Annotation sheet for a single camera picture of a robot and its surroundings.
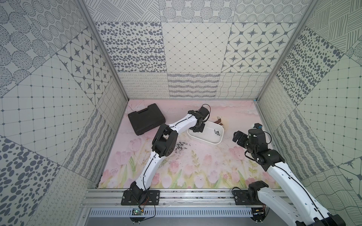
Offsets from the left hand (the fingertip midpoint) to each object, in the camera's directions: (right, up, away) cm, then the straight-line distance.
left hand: (198, 127), depth 101 cm
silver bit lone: (+14, -5, -1) cm, 15 cm away
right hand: (+23, -4, -20) cm, 31 cm away
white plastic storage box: (+10, -5, -1) cm, 11 cm away
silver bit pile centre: (-14, -12, -8) cm, 20 cm away
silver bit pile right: (-10, -11, -5) cm, 15 cm away
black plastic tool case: (-39, +6, +1) cm, 39 cm away
